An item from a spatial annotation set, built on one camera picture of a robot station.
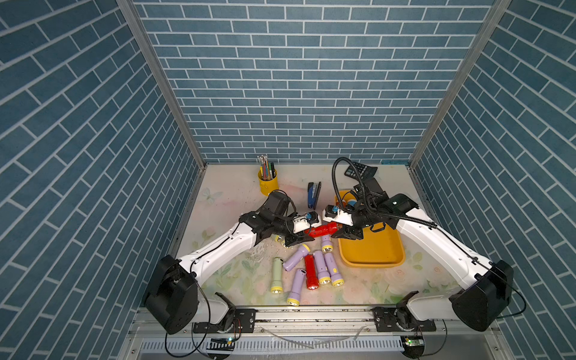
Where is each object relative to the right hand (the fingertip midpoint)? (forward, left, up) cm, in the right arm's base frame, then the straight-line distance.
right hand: (337, 225), depth 76 cm
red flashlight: (-3, +5, +3) cm, 6 cm away
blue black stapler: (+27, +8, -17) cm, 33 cm away
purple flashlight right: (-13, -1, -16) cm, 20 cm away
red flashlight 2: (-13, +7, -17) cm, 23 cm away
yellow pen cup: (+25, +30, -11) cm, 40 cm away
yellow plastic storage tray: (+4, -21, -19) cm, 29 cm away
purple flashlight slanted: (-3, +11, -16) cm, 20 cm away
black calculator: (+43, -18, -16) cm, 49 cm away
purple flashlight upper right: (0, +2, -16) cm, 16 cm away
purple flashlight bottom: (-20, +13, -16) cm, 29 cm away
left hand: (-2, +7, -2) cm, 8 cm away
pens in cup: (+30, +30, -6) cm, 43 cm away
